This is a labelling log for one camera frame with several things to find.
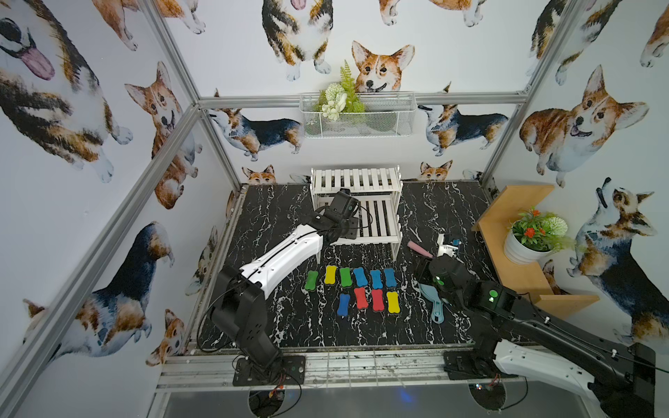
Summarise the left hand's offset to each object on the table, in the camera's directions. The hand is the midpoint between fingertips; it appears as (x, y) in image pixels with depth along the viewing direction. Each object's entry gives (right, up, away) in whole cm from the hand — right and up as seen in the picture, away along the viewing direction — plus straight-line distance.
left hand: (347, 217), depth 86 cm
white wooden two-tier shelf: (+10, +8, -2) cm, 14 cm away
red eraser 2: (+10, -27, 0) cm, 29 cm away
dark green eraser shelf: (-13, -22, +5) cm, 26 cm away
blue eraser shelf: (-1, -30, -2) cm, 30 cm away
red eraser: (+5, -27, 0) cm, 28 cm away
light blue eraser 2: (+10, -21, +4) cm, 24 cm away
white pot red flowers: (+55, -5, -10) cm, 56 cm away
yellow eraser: (+15, -28, 0) cm, 32 cm away
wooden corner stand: (+58, -20, -3) cm, 62 cm away
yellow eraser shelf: (-6, -20, +7) cm, 22 cm away
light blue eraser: (+5, -22, +4) cm, 23 cm away
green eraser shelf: (0, -21, +6) cm, 22 cm away
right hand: (+22, -10, -11) cm, 26 cm away
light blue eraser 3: (+15, -21, +4) cm, 26 cm away
